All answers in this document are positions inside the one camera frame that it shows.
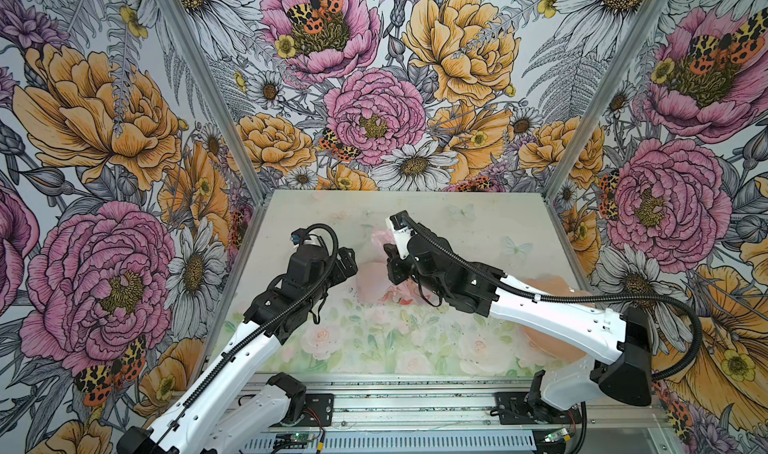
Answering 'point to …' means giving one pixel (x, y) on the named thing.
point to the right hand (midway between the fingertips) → (388, 256)
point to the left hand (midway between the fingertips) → (339, 268)
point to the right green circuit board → (556, 435)
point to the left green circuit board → (295, 438)
